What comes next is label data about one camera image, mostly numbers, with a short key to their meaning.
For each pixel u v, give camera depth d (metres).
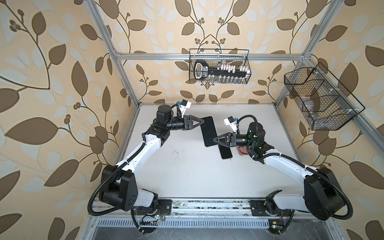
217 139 0.70
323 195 0.41
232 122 0.71
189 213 0.74
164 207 0.74
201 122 0.71
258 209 0.74
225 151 0.93
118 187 0.42
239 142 0.67
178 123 0.67
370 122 0.58
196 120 0.72
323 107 0.74
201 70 0.84
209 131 0.71
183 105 0.69
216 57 0.91
